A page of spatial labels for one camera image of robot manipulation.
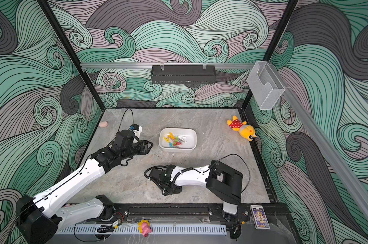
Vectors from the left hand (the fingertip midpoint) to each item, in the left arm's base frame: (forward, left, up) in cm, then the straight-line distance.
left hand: (150, 142), depth 76 cm
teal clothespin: (+10, -9, -20) cm, 24 cm away
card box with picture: (-31, -54, -18) cm, 64 cm away
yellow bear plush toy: (+18, -59, -14) cm, 63 cm away
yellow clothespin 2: (+15, -6, -20) cm, 25 cm away
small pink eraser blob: (+28, +42, -20) cm, 55 cm away
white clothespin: (+15, -16, -19) cm, 29 cm away
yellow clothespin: (+18, -9, -19) cm, 28 cm away
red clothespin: (+11, -13, -19) cm, 25 cm away
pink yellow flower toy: (-34, +1, -18) cm, 38 cm away
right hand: (-19, -9, -21) cm, 30 cm away
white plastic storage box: (+16, -23, -19) cm, 33 cm away
